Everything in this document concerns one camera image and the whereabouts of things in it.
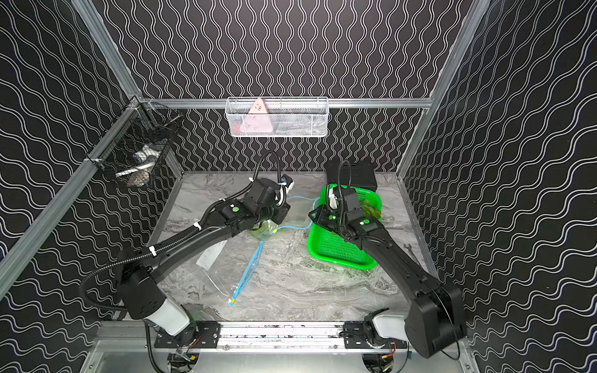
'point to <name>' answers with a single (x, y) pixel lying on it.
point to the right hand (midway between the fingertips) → (311, 213)
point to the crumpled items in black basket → (143, 160)
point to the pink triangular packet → (258, 120)
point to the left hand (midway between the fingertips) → (286, 199)
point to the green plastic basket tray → (330, 246)
